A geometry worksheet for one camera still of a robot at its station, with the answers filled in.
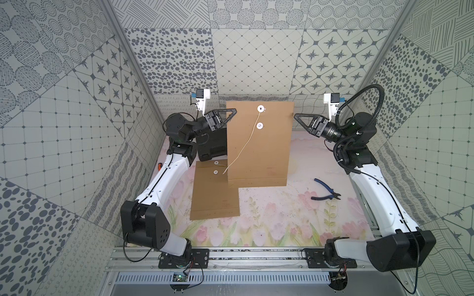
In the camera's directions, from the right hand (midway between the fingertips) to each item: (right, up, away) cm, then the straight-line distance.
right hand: (293, 119), depth 62 cm
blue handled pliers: (+26, -35, +28) cm, 52 cm away
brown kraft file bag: (-33, -35, +27) cm, 56 cm away
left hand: (-18, 0, -4) cm, 18 cm away
